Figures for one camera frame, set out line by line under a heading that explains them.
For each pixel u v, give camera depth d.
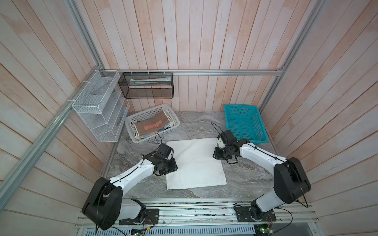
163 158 0.66
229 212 0.76
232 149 0.66
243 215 0.73
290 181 0.45
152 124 1.05
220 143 0.75
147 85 1.04
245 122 1.08
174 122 1.06
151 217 0.73
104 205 0.41
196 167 0.91
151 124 1.05
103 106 0.70
